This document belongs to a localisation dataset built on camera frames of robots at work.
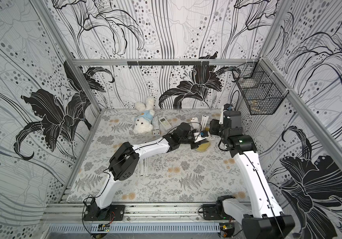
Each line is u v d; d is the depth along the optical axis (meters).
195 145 0.76
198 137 0.71
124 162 0.58
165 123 1.08
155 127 1.05
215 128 0.63
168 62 0.91
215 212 0.72
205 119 0.88
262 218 0.36
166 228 0.76
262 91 0.88
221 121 0.62
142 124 0.98
